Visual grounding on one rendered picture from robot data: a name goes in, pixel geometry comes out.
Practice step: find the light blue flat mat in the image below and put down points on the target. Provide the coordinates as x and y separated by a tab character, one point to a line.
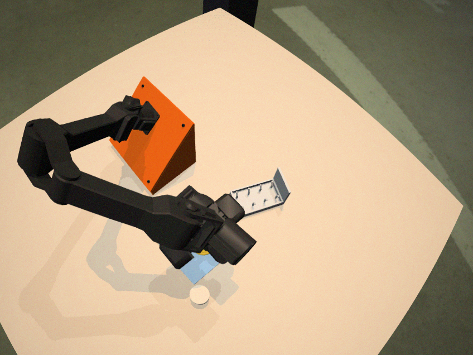
198	267

